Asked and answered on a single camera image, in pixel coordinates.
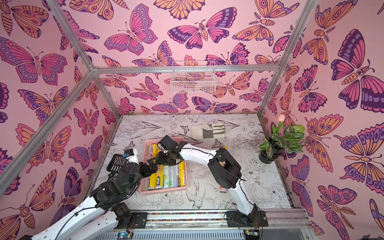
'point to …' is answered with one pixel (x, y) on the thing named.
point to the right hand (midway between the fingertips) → (154, 166)
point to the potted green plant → (284, 137)
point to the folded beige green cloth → (208, 131)
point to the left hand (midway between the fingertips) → (153, 159)
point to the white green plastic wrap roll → (167, 176)
